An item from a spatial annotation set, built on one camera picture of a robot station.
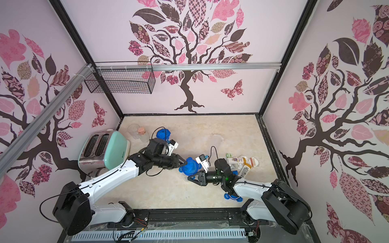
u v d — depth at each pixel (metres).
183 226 0.72
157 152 0.64
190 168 0.76
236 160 0.90
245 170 0.88
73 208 0.40
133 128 1.07
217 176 0.68
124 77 0.95
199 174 0.71
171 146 0.74
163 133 0.93
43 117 0.60
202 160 0.73
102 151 0.81
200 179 0.71
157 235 0.70
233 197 0.79
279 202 0.43
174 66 0.95
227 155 0.95
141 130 0.97
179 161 0.73
